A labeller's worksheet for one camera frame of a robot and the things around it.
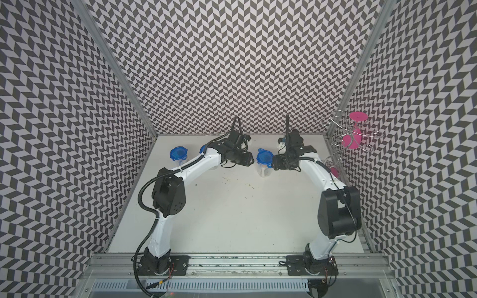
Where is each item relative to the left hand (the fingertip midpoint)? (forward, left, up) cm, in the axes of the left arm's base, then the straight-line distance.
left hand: (250, 161), depth 91 cm
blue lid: (+3, -8, 0) cm, 8 cm away
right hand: (-4, -13, 0) cm, 14 cm away
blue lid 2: (+6, +38, 0) cm, 38 cm away
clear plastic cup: (-2, -7, -4) cm, 8 cm away
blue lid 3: (+7, +25, +3) cm, 26 cm away
